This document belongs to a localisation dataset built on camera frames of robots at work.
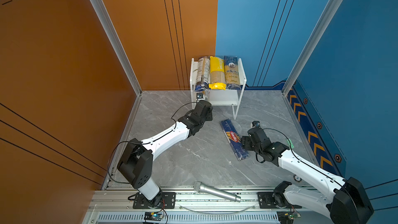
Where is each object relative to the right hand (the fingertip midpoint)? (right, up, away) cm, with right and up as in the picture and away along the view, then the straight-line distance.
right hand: (245, 140), depth 85 cm
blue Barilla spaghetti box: (-5, -1, +5) cm, 7 cm away
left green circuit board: (-46, -32, -14) cm, 58 cm away
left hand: (-21, +18, +1) cm, 28 cm away
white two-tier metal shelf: (-15, +24, +5) cm, 29 cm away
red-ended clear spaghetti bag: (-22, +25, +1) cm, 33 cm away
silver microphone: (-25, -20, -11) cm, 34 cm away
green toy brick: (+29, -5, +6) cm, 30 cm away
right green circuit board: (+17, -31, -15) cm, 38 cm away
